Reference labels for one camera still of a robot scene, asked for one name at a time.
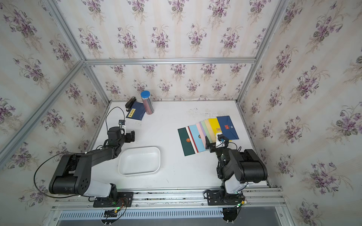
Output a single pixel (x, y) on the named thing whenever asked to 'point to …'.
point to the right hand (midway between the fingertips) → (216, 135)
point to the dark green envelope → (185, 142)
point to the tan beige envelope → (211, 134)
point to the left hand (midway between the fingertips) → (127, 131)
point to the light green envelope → (206, 131)
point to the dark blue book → (136, 111)
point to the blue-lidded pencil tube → (146, 97)
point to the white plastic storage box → (139, 161)
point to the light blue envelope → (196, 134)
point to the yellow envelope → (215, 125)
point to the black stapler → (129, 103)
